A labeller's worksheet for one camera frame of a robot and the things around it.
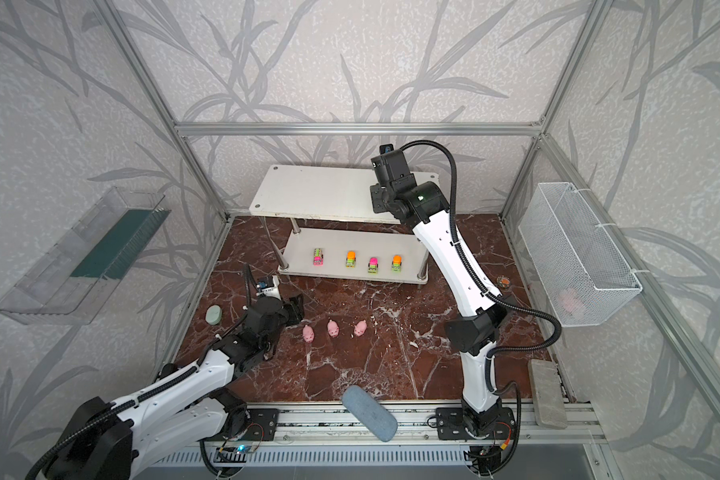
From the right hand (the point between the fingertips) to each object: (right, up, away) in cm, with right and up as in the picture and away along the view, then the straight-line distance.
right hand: (388, 181), depth 76 cm
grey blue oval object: (-2, -59, -4) cm, 60 cm away
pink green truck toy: (-23, -21, +21) cm, 37 cm away
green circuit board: (-35, -65, -5) cm, 74 cm away
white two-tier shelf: (-28, -3, +3) cm, 28 cm away
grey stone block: (+41, -56, -1) cm, 69 cm away
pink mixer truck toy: (-4, -23, +20) cm, 31 cm away
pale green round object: (-54, -38, +15) cm, 68 cm away
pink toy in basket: (+45, -31, -4) cm, 54 cm away
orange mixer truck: (+3, -22, +20) cm, 30 cm away
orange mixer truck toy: (-12, -21, +20) cm, 32 cm away
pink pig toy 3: (-8, -41, +13) cm, 44 cm away
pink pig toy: (-23, -43, +11) cm, 50 cm away
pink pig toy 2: (-17, -42, +13) cm, 47 cm away
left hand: (-25, -29, +9) cm, 40 cm away
